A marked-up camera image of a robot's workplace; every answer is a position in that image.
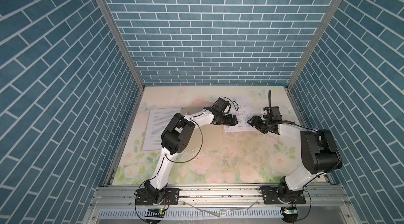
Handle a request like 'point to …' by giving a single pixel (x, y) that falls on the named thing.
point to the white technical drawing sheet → (239, 107)
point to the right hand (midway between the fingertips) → (250, 121)
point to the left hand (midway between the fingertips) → (232, 122)
